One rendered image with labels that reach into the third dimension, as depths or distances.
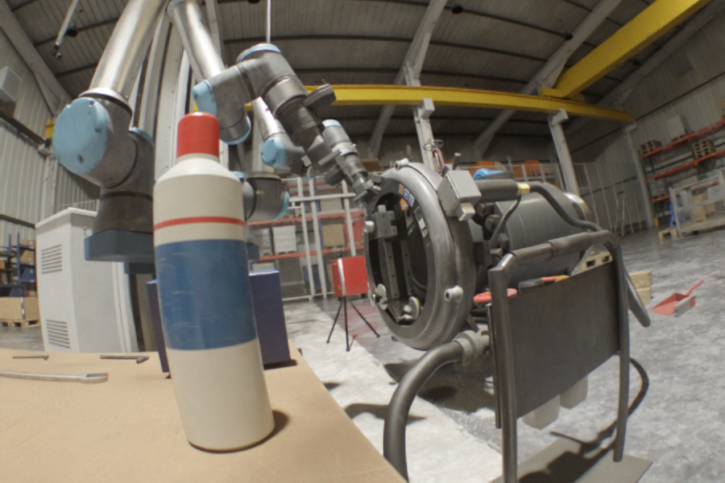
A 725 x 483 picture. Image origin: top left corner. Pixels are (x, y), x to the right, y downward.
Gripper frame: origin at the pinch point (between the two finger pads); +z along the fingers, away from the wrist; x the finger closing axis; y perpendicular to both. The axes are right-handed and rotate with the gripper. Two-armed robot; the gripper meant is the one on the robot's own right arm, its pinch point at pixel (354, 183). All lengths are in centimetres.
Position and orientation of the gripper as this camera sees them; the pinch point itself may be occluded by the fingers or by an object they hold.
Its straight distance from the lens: 64.8
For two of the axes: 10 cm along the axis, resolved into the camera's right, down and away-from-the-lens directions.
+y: -8.4, 5.4, 0.3
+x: -0.6, -0.5, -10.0
